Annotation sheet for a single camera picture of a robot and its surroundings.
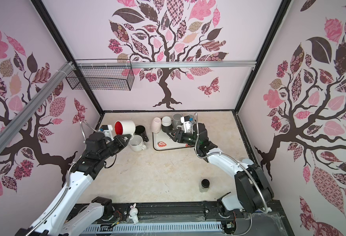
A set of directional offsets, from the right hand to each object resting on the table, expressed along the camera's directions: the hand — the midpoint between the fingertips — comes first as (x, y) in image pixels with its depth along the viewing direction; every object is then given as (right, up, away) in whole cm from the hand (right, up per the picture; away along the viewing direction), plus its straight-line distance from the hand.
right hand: (169, 132), depth 77 cm
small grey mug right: (+12, +7, -2) cm, 14 cm away
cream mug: (-23, -8, +18) cm, 30 cm away
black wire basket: (-46, +37, +17) cm, 62 cm away
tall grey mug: (+4, +7, +25) cm, 26 cm away
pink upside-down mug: (-11, +3, +24) cm, 26 cm away
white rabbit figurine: (-18, -40, -6) cm, 44 cm away
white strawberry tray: (-7, -7, +24) cm, 26 cm away
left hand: (-20, -3, -3) cm, 20 cm away
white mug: (-22, +3, -6) cm, 23 cm away
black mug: (-20, 0, +18) cm, 27 cm away
